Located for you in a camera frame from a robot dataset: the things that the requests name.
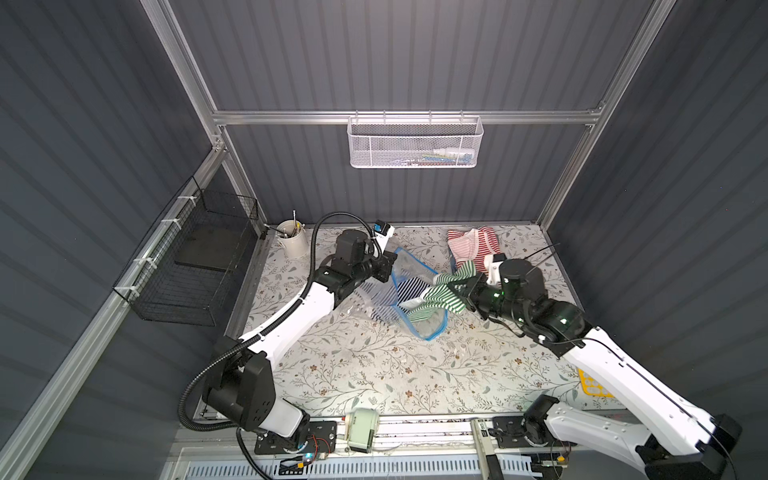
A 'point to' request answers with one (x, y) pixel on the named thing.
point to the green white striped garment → (440, 296)
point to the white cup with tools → (292, 237)
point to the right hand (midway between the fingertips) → (451, 284)
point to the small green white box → (361, 425)
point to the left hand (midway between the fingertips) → (399, 257)
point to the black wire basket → (185, 270)
